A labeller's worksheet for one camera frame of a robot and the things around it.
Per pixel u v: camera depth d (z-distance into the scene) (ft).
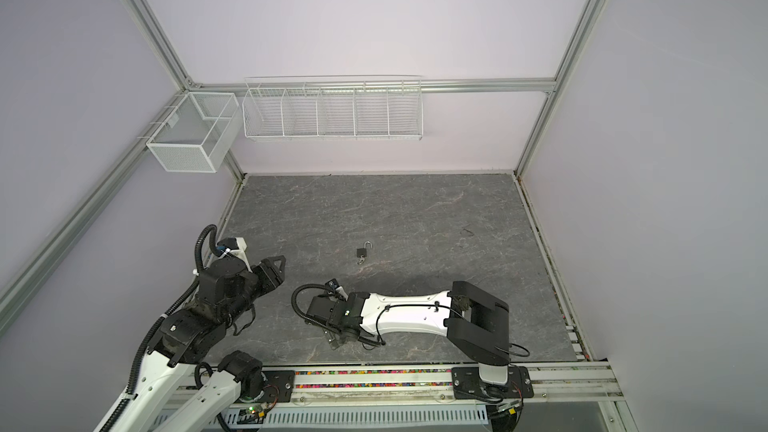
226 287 1.67
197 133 3.28
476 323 1.45
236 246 2.08
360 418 5.18
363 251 3.25
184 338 1.53
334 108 3.25
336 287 2.41
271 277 2.07
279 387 2.42
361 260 3.16
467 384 2.42
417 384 2.48
